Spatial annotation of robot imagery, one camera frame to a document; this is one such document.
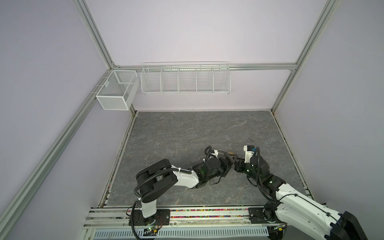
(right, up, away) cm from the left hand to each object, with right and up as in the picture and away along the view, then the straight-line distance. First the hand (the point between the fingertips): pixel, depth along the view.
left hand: (238, 164), depth 78 cm
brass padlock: (0, +3, +14) cm, 14 cm away
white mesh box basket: (-75, +43, +21) cm, 89 cm away
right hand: (-2, +2, +4) cm, 4 cm away
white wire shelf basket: (-28, +52, +20) cm, 63 cm away
